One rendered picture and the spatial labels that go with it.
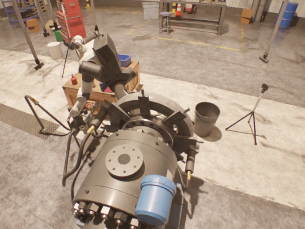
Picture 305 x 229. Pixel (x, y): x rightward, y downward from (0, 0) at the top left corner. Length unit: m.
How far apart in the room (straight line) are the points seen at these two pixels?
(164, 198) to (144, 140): 0.46
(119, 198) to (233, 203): 1.34
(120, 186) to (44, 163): 1.57
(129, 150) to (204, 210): 1.12
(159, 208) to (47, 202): 1.54
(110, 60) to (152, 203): 1.07
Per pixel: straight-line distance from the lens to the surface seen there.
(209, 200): 1.97
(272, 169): 2.47
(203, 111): 2.45
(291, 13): 8.89
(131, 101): 1.37
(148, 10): 7.52
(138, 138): 1.15
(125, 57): 3.01
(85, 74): 1.35
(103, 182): 1.02
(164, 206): 0.80
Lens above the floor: 1.77
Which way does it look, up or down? 42 degrees down
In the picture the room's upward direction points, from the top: straight up
